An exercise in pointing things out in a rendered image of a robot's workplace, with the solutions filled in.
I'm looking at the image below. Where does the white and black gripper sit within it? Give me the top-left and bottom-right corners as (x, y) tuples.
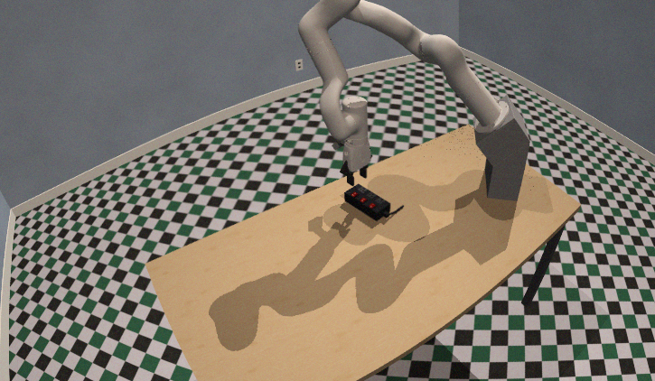
(340, 140), (372, 186)

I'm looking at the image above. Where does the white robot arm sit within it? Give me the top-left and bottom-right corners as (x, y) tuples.
(298, 0), (509, 150)

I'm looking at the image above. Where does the black power strip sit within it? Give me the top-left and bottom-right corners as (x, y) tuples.
(344, 184), (404, 221)

